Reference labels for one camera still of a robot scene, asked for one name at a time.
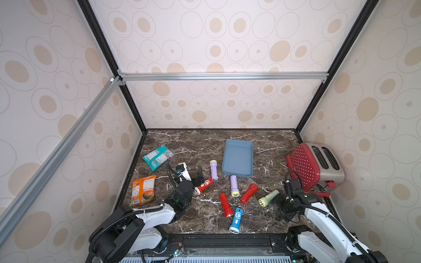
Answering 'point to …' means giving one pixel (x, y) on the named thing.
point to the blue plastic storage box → (238, 158)
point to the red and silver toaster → (317, 165)
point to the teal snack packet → (158, 157)
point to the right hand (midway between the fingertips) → (278, 206)
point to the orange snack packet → (143, 190)
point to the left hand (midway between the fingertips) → (198, 167)
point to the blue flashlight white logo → (237, 221)
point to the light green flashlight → (264, 201)
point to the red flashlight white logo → (198, 189)
